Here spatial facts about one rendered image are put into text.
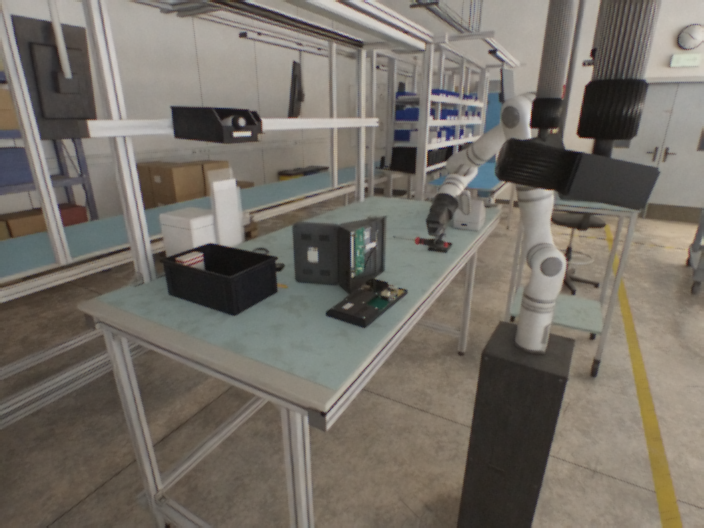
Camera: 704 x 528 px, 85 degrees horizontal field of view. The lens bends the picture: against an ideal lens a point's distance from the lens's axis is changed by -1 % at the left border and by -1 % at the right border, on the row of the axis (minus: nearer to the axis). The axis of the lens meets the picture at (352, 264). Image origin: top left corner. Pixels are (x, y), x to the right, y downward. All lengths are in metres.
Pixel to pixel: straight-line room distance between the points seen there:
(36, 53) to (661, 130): 7.46
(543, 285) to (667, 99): 6.65
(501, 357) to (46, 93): 2.42
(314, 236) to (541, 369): 0.78
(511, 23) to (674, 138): 3.08
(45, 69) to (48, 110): 0.19
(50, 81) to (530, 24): 6.76
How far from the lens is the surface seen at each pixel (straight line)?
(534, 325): 1.29
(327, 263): 1.28
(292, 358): 0.94
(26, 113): 2.05
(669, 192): 7.87
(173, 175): 4.54
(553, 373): 1.27
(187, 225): 1.40
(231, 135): 1.29
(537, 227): 1.23
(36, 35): 2.64
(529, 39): 7.77
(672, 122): 7.77
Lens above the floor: 1.52
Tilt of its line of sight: 21 degrees down
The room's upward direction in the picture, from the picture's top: straight up
